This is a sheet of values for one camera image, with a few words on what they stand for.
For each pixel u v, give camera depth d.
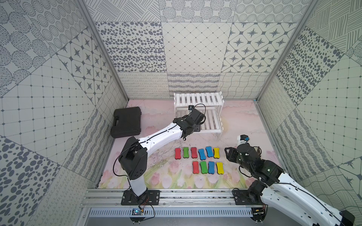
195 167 0.84
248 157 0.55
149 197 0.73
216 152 0.90
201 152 0.91
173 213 0.70
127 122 1.01
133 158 0.45
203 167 0.85
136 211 0.72
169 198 0.76
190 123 0.63
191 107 0.75
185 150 0.91
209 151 0.90
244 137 0.68
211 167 0.84
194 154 0.90
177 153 0.91
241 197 0.74
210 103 0.82
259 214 0.73
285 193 0.48
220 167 0.84
